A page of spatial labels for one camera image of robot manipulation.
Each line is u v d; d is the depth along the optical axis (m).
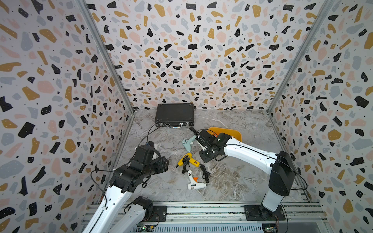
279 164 0.45
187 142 1.00
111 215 0.40
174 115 1.14
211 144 0.60
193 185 0.82
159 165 0.62
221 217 0.73
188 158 0.90
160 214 0.74
